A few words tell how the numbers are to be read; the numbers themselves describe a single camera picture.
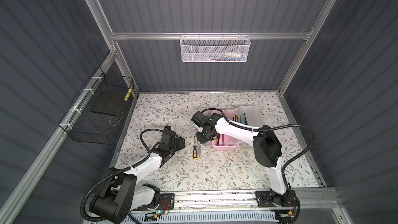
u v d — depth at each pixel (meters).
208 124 0.65
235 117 0.95
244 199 0.75
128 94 0.81
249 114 0.94
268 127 0.53
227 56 0.92
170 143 0.72
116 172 0.45
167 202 0.72
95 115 0.73
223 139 0.94
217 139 0.94
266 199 0.72
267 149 0.51
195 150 0.89
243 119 0.89
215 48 1.24
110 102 0.78
